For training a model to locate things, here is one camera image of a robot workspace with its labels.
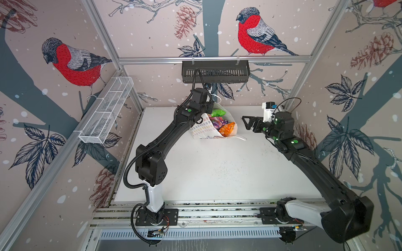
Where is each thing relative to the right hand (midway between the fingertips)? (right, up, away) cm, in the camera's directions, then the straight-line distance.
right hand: (250, 115), depth 76 cm
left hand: (-19, +10, +6) cm, 23 cm away
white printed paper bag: (-24, -8, +13) cm, 28 cm away
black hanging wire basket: (-15, +31, +28) cm, 45 cm away
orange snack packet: (-11, -8, +10) cm, 17 cm away
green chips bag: (-16, +2, +12) cm, 20 cm away
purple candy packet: (-16, -4, +7) cm, 18 cm away
